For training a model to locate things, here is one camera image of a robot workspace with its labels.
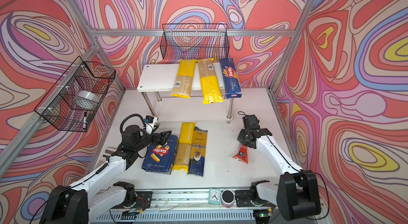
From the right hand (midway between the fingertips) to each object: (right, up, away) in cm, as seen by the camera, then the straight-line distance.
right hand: (244, 141), depth 86 cm
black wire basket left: (-85, +19, -20) cm, 89 cm away
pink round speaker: (-12, -21, -17) cm, 29 cm away
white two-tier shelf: (-55, +37, +20) cm, 69 cm away
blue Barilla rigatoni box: (-45, -7, -6) cm, 46 cm away
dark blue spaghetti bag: (-26, -8, -2) cm, 27 cm away
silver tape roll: (-76, +23, -16) cm, 80 cm away
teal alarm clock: (-17, -22, -13) cm, 31 cm away
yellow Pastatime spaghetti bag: (-34, -3, +3) cm, 35 cm away
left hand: (-43, +8, -2) cm, 44 cm away
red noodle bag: (-4, -5, -9) cm, 11 cm away
